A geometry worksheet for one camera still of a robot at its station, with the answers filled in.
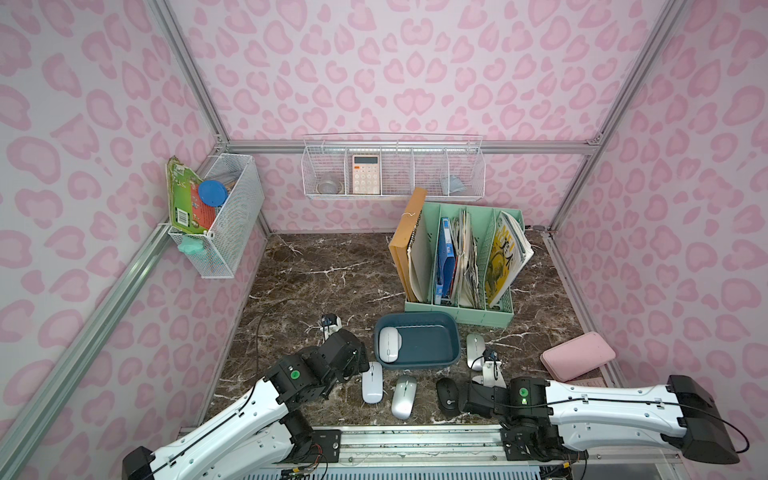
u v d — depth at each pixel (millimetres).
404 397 801
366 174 947
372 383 819
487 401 559
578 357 859
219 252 732
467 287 830
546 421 506
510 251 852
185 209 695
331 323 676
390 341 881
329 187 962
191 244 636
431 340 905
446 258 846
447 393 800
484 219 927
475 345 884
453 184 1005
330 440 740
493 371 677
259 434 597
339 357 554
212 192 776
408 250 792
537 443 649
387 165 982
